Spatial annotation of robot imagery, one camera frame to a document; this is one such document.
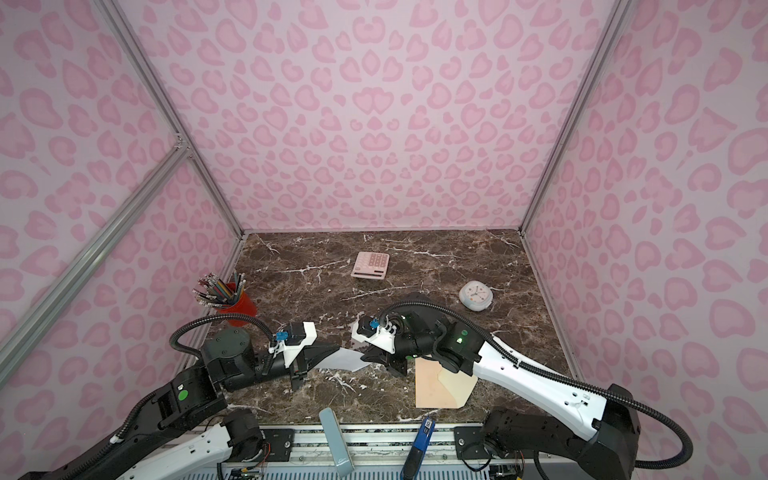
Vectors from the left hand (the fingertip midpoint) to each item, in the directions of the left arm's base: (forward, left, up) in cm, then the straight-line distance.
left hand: (336, 342), depth 59 cm
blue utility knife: (-16, -16, -27) cm, 35 cm away
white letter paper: (-2, -1, -5) cm, 5 cm away
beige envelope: (-1, -23, -30) cm, 38 cm away
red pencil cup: (+23, +35, -24) cm, 48 cm away
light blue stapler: (-14, +3, -29) cm, 33 cm away
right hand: (0, -5, -8) cm, 9 cm away
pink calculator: (+41, -4, -28) cm, 50 cm away
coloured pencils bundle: (+22, +40, -14) cm, 48 cm away
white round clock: (+27, -38, -27) cm, 54 cm away
